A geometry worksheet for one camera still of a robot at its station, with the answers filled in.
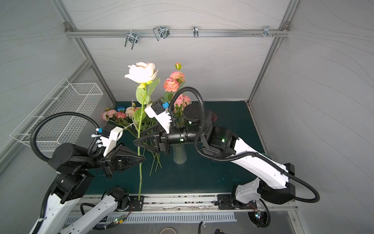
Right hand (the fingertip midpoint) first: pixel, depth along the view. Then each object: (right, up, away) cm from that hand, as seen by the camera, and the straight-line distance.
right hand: (135, 139), depth 42 cm
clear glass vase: (+10, -16, +44) cm, 48 cm away
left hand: (0, -7, +1) cm, 7 cm away
